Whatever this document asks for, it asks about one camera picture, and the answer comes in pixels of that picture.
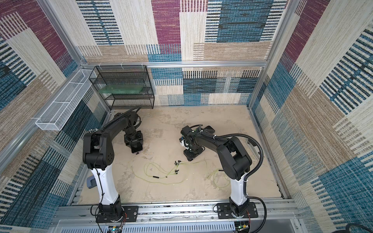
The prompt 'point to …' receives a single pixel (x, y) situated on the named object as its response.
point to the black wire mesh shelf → (124, 82)
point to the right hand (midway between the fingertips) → (195, 157)
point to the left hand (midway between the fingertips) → (139, 143)
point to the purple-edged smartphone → (137, 153)
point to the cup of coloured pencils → (93, 130)
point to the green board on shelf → (121, 89)
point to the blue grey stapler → (91, 182)
